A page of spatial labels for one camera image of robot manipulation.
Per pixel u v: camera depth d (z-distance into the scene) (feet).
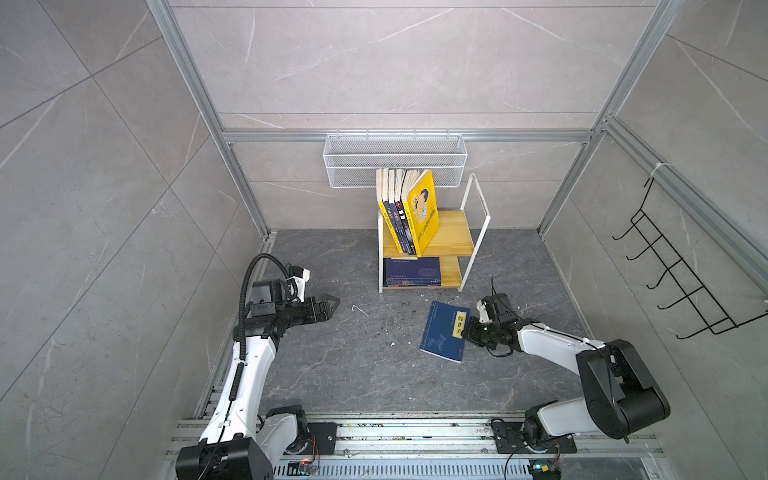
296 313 2.19
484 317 2.55
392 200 2.35
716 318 1.93
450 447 2.40
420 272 3.23
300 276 2.36
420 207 2.58
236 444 1.28
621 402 1.42
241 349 1.63
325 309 2.30
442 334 2.98
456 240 2.96
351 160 3.32
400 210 2.40
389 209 2.41
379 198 2.36
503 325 2.31
